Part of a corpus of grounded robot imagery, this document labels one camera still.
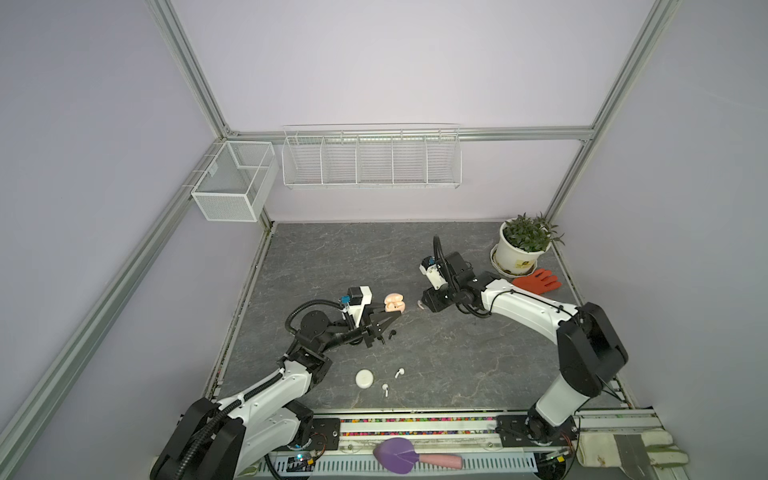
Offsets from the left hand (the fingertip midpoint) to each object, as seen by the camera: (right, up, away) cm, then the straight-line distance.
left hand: (398, 314), depth 71 cm
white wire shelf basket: (-8, +47, +28) cm, 55 cm away
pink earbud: (+7, -2, +25) cm, 26 cm away
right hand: (+10, +1, +19) cm, 21 cm away
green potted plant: (+42, +21, +23) cm, 53 cm away
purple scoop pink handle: (0, -34, 0) cm, 34 cm away
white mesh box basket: (-57, +38, +34) cm, 77 cm away
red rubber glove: (+48, +4, +31) cm, 58 cm away
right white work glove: (+55, -32, -1) cm, 63 cm away
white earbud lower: (-3, -22, +10) cm, 25 cm away
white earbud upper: (+1, -19, +12) cm, 22 cm away
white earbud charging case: (-9, -20, +10) cm, 24 cm away
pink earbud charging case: (-1, +3, 0) cm, 3 cm away
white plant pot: (+37, +12, +28) cm, 48 cm away
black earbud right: (-1, -10, +20) cm, 23 cm away
